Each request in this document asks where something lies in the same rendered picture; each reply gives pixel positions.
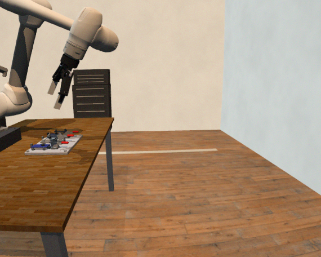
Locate blue rectangular block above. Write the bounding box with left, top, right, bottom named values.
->
left=31, top=144, right=50, bottom=149

